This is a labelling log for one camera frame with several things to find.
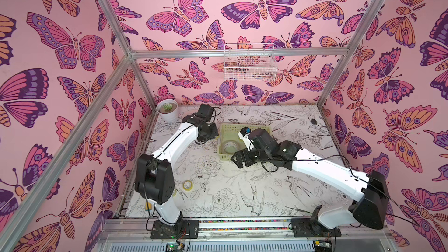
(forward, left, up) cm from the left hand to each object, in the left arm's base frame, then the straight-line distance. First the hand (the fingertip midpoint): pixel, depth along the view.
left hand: (216, 133), depth 89 cm
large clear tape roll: (0, -8, -12) cm, 14 cm away
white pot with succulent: (+20, +30, -4) cm, 36 cm away
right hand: (-16, -10, +5) cm, 20 cm away
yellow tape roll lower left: (-21, +14, -15) cm, 29 cm away
